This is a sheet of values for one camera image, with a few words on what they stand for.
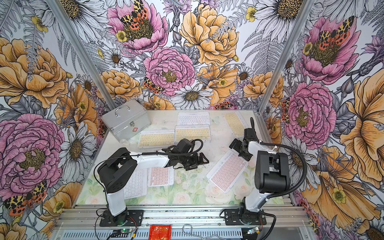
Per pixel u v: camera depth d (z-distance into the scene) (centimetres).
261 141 63
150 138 105
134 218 73
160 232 70
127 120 97
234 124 115
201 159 80
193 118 116
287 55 88
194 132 107
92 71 96
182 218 76
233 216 74
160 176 87
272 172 48
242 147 75
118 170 48
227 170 90
